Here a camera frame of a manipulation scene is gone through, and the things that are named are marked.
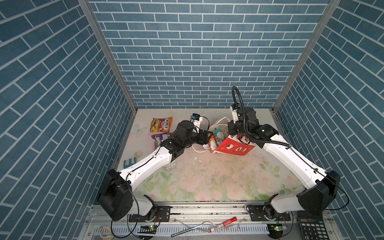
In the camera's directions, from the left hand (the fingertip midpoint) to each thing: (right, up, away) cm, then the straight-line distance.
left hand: (209, 132), depth 78 cm
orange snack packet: (+2, -7, +7) cm, 10 cm away
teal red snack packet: (+7, -3, +11) cm, 13 cm away
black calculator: (+48, -44, -8) cm, 66 cm away
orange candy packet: (-32, +3, +27) cm, 43 cm away
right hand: (+11, +6, +1) cm, 12 cm away
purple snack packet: (-31, -5, +17) cm, 36 cm away
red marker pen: (+6, -43, -7) cm, 45 cm away
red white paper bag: (+13, -7, +3) cm, 15 cm away
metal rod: (-11, -45, -8) cm, 47 cm away
